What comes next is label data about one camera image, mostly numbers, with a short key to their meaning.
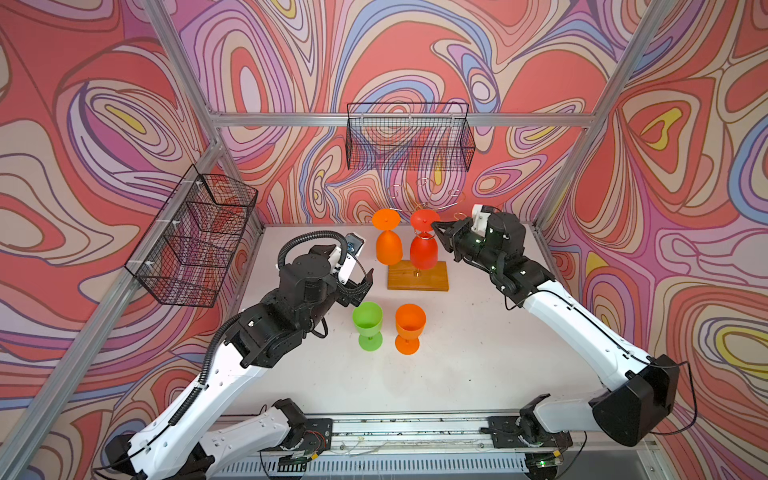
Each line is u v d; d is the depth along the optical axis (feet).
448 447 2.37
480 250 1.97
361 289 1.60
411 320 2.64
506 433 2.38
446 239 2.11
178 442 1.21
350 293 1.63
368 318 2.70
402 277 3.40
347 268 1.68
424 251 2.66
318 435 2.38
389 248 2.80
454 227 2.05
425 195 3.77
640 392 1.27
